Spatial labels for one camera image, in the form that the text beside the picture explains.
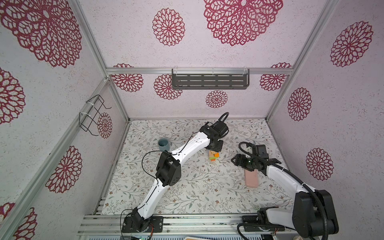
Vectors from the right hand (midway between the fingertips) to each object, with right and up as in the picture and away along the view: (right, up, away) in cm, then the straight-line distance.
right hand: (236, 159), depth 88 cm
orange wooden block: (-10, +2, +7) cm, 12 cm away
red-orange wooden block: (-12, -2, +9) cm, 15 cm away
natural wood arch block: (-14, +3, +5) cm, 15 cm away
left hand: (-12, +5, +2) cm, 14 cm away
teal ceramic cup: (-46, +8, +14) cm, 48 cm away
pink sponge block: (+8, -11, -1) cm, 14 cm away
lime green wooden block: (-14, -1, +8) cm, 16 cm away
